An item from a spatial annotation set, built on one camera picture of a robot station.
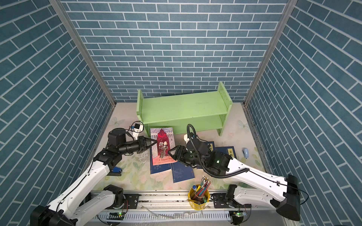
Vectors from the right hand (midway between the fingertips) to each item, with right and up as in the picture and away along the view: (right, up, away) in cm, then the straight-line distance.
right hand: (167, 153), depth 66 cm
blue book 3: (+37, -5, +27) cm, 46 cm away
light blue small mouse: (+47, -6, +24) cm, 53 cm away
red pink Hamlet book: (-3, +6, +11) cm, 13 cm away
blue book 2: (+6, -16, +18) cm, 25 cm away
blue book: (-9, -15, +19) cm, 26 cm away
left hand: (-7, +4, +7) cm, 10 cm away
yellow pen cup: (+15, -22, +2) cm, 26 cm away
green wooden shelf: (+16, +19, +13) cm, 28 cm away
